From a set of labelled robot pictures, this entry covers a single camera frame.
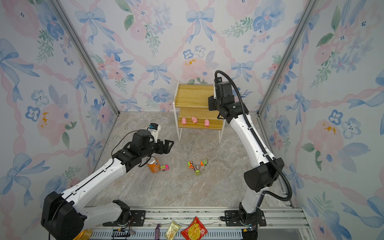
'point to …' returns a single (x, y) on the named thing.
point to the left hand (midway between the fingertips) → (167, 140)
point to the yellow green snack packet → (172, 230)
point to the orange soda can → (153, 165)
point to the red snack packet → (195, 231)
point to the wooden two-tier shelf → (191, 106)
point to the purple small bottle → (157, 232)
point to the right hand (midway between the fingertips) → (215, 97)
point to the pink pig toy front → (183, 121)
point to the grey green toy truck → (197, 169)
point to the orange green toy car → (190, 165)
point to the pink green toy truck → (164, 167)
